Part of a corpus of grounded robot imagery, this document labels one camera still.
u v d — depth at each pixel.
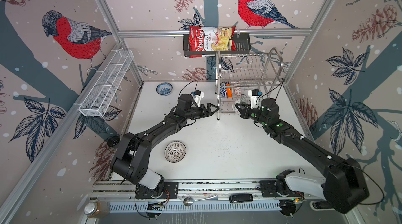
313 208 0.68
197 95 0.78
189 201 0.71
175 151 0.85
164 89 1.14
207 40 0.88
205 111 0.74
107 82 0.78
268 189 0.73
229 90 0.99
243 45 0.95
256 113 0.69
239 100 0.79
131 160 0.44
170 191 0.73
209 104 0.74
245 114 0.70
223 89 0.99
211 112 0.73
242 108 0.76
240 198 0.69
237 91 0.99
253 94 0.71
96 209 0.62
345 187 0.39
